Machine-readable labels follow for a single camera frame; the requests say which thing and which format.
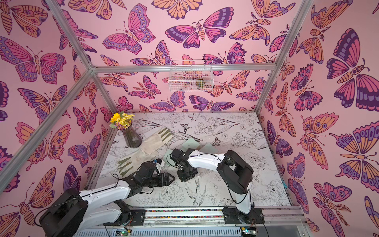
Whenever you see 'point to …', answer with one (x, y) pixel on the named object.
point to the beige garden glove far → (150, 145)
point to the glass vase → (132, 138)
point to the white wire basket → (191, 75)
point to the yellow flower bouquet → (121, 121)
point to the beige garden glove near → (129, 165)
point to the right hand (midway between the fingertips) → (185, 178)
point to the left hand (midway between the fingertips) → (173, 178)
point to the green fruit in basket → (200, 83)
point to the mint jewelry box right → (208, 148)
